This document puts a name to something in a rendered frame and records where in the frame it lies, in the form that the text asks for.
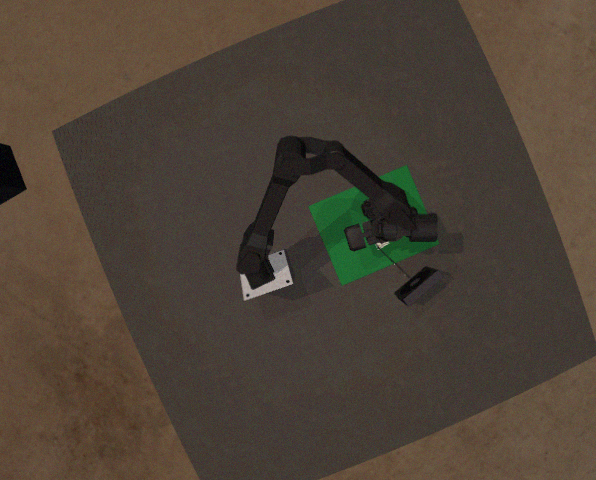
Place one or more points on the green circuit board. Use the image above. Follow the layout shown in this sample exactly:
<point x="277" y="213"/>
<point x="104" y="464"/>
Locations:
<point x="332" y="215"/>

